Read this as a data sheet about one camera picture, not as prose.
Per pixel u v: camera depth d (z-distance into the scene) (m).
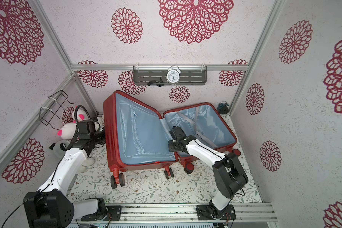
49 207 0.39
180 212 0.75
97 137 0.67
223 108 1.17
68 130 0.84
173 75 0.90
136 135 0.75
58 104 0.80
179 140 0.68
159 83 0.93
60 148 0.76
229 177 0.45
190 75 0.93
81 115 0.92
